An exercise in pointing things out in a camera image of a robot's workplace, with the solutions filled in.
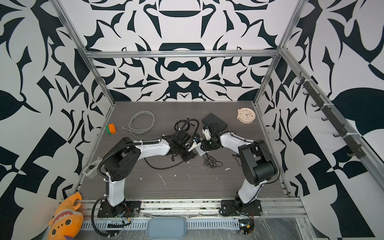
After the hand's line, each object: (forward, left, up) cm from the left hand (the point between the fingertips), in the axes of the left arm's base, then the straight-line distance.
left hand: (195, 152), depth 91 cm
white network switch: (0, -3, 0) cm, 3 cm away
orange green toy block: (+19, +56, 0) cm, 59 cm away
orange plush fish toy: (-33, +55, +7) cm, 65 cm away
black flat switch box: (+5, -11, +22) cm, 25 cm away
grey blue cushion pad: (-37, +14, +1) cm, 39 cm away
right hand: (+4, -6, +1) cm, 8 cm away
